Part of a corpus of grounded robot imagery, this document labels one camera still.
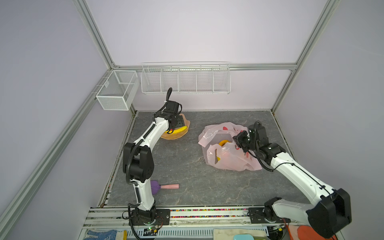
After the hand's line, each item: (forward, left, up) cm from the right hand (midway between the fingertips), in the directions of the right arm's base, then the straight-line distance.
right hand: (232, 136), depth 80 cm
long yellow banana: (+9, +2, -20) cm, 22 cm away
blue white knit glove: (-42, +61, -19) cm, 77 cm away
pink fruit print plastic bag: (-8, +7, 0) cm, 10 cm away
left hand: (+13, +31, -4) cm, 34 cm away
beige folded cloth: (-42, +5, -20) cm, 46 cm away
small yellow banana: (+18, +32, -16) cm, 40 cm away
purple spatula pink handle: (-20, +43, -19) cm, 51 cm away
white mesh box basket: (+37, +74, +5) cm, 82 cm away
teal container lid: (-43, -2, -21) cm, 47 cm away
